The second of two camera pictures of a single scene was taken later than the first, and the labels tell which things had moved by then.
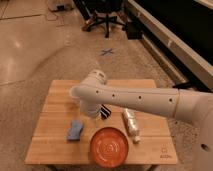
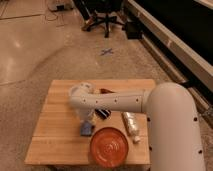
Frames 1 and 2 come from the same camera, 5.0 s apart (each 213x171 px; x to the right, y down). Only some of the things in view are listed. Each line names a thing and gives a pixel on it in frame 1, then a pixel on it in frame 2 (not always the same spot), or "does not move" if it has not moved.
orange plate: [109, 147] does not move
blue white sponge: [74, 131] to [85, 129]
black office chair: [105, 11] does not move
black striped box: [105, 112] does not move
